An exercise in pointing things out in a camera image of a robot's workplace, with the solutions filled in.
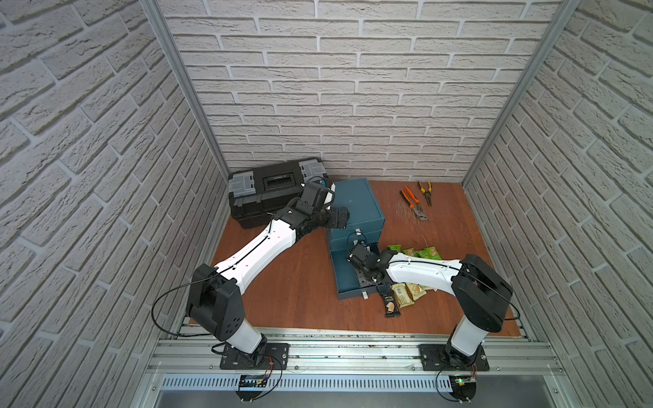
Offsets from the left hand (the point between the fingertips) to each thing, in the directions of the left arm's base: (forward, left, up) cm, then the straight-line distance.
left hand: (343, 211), depth 82 cm
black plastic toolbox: (+12, +32, -5) cm, 34 cm away
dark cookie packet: (-24, -16, -21) cm, 35 cm away
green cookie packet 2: (-4, -27, -19) cm, 33 cm away
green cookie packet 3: (-5, -34, -19) cm, 39 cm away
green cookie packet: (-2, -21, -21) cm, 30 cm away
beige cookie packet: (-21, -21, -20) cm, 36 cm away
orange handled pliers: (+19, -34, -20) cm, 44 cm away
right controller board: (-47, -34, -21) cm, 61 cm away
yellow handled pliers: (+28, -42, -21) cm, 55 cm away
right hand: (-13, -10, -21) cm, 27 cm away
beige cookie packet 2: (-20, -26, -19) cm, 38 cm away
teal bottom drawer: (-15, -2, -23) cm, 27 cm away
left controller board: (-44, +27, -25) cm, 58 cm away
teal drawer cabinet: (+6, -5, +1) cm, 8 cm away
